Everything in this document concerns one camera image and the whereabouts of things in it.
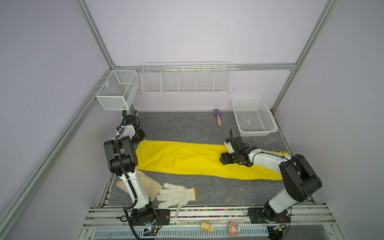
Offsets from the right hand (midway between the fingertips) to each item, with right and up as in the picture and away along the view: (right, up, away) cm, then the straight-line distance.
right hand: (225, 157), depth 94 cm
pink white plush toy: (-1, -28, -26) cm, 38 cm away
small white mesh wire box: (-70, +44, +5) cm, 83 cm away
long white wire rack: (-25, +52, +5) cm, 58 cm away
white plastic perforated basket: (+27, +27, +22) cm, 44 cm away
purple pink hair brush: (-1, +31, +26) cm, 40 cm away
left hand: (-56, +11, +6) cm, 57 cm away
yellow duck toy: (-14, -26, -25) cm, 39 cm away
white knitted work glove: (-29, -18, -13) cm, 36 cm away
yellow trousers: (-16, -1, 0) cm, 17 cm away
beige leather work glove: (-43, -15, -10) cm, 47 cm away
